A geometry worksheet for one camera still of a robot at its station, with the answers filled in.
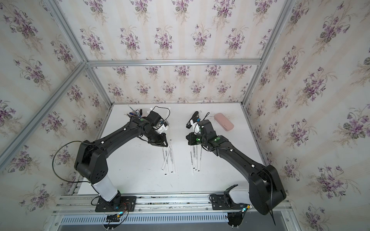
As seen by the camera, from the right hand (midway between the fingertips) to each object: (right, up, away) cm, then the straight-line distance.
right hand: (188, 137), depth 82 cm
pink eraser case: (+30, +5, +21) cm, 37 cm away
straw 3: (-13, -13, +8) cm, 20 cm away
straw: (+2, -16, +6) cm, 17 cm away
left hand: (-12, -5, 0) cm, 13 cm away
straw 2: (-13, -15, +6) cm, 21 cm away
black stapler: (+1, +6, +22) cm, 22 cm away
